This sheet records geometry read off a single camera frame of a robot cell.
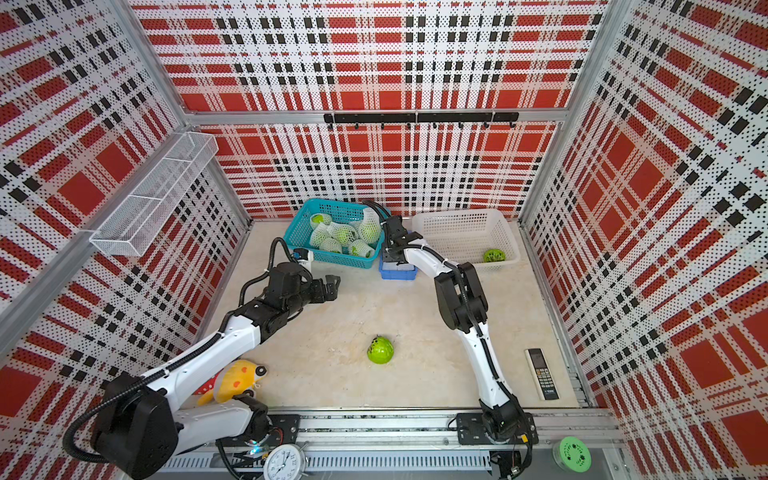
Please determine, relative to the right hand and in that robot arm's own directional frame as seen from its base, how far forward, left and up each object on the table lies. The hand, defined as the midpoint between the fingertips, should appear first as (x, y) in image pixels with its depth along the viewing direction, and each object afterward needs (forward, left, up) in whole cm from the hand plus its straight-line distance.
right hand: (396, 251), depth 105 cm
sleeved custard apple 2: (+7, +19, +2) cm, 20 cm away
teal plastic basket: (+7, +36, +3) cm, 37 cm away
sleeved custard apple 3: (-1, +12, +3) cm, 12 cm away
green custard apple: (+4, +9, +6) cm, 11 cm away
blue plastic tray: (-9, +2, +1) cm, 9 cm away
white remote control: (-41, -41, -4) cm, 58 cm away
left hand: (-19, +19, +11) cm, 29 cm away
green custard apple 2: (-36, +3, +2) cm, 36 cm away
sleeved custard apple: (+14, +30, +3) cm, 33 cm away
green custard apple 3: (-3, -34, +2) cm, 34 cm away
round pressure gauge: (-61, +24, +1) cm, 66 cm away
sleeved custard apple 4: (+2, +23, +3) cm, 23 cm away
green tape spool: (-60, -41, +1) cm, 72 cm away
